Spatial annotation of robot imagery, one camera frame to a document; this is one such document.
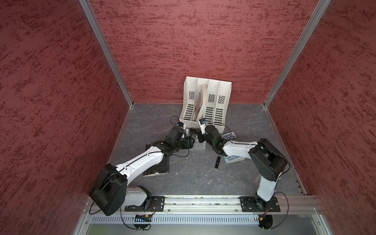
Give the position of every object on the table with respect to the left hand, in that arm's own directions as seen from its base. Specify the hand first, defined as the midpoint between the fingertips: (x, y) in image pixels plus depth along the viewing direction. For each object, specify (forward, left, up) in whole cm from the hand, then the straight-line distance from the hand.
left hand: (190, 143), depth 84 cm
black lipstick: (+10, -3, -2) cm, 11 cm away
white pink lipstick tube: (+12, +2, -4) cm, 12 cm away
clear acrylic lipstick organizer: (+3, -4, -7) cm, 9 cm away
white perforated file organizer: (+24, -10, +13) cm, 29 cm away
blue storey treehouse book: (-6, -24, -9) cm, 27 cm away
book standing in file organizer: (+23, -7, +12) cm, 27 cm away
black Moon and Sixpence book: (-11, +17, -11) cm, 23 cm away
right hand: (+11, -5, -4) cm, 13 cm away
